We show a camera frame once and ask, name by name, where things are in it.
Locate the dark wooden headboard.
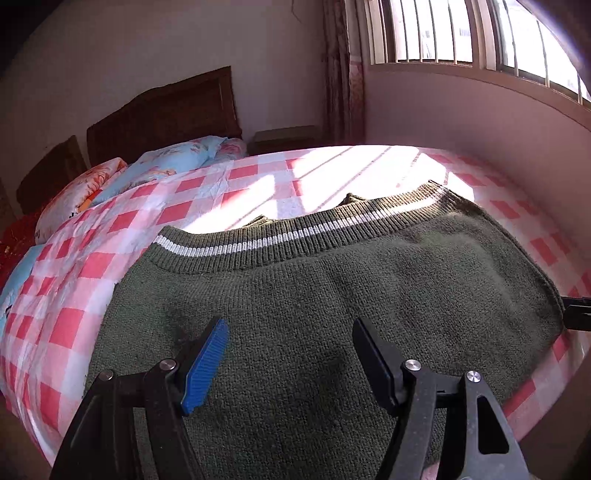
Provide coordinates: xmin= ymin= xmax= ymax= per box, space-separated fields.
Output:
xmin=16 ymin=135 xmax=87 ymax=215
xmin=86 ymin=66 xmax=242 ymax=166

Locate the floral pink curtain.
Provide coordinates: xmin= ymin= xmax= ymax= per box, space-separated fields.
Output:
xmin=322 ymin=0 xmax=365 ymax=145

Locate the red floral bedsheet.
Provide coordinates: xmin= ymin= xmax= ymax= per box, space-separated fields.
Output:
xmin=0 ymin=209 xmax=42 ymax=290

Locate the window with bars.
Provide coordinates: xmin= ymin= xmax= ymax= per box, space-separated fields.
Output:
xmin=363 ymin=0 xmax=590 ymax=108

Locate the light blue floral pillow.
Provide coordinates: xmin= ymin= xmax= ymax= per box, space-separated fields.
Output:
xmin=90 ymin=136 xmax=226 ymax=206

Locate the orange floral pillow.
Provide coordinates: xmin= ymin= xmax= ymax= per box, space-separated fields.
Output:
xmin=34 ymin=157 xmax=127 ymax=245

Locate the pink blue floral pillow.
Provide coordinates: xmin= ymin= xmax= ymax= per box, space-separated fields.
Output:
xmin=202 ymin=138 xmax=249 ymax=167

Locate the pink checkered bed cover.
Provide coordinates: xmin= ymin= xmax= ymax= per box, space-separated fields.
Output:
xmin=1 ymin=145 xmax=590 ymax=461

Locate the wooden nightstand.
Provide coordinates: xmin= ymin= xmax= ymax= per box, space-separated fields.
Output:
xmin=247 ymin=125 xmax=325 ymax=156

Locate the light blue blanket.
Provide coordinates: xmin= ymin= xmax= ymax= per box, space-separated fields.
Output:
xmin=0 ymin=244 xmax=45 ymax=337

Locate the green white knit sweater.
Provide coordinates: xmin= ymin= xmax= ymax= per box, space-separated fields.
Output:
xmin=88 ymin=182 xmax=563 ymax=479

